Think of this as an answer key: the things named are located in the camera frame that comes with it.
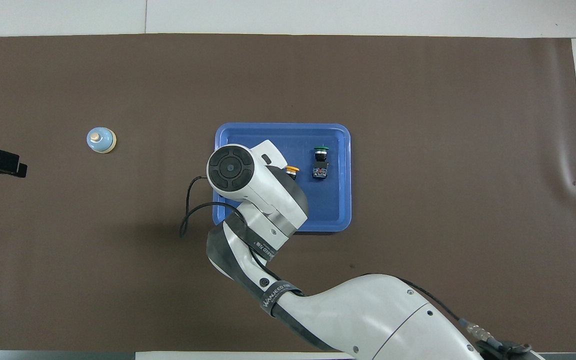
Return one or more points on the green push button switch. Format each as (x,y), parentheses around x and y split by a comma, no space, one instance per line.
(321,162)

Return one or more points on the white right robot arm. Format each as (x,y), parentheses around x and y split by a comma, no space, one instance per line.
(368,315)

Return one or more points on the light blue desk bell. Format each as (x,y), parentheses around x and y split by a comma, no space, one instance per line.
(101,139)

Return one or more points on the yellow push button switch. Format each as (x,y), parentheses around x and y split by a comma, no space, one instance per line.
(293,171)

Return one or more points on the brown table mat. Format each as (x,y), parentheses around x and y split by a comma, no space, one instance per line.
(418,125)

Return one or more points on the blue plastic tray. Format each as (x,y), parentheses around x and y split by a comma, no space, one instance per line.
(328,205)

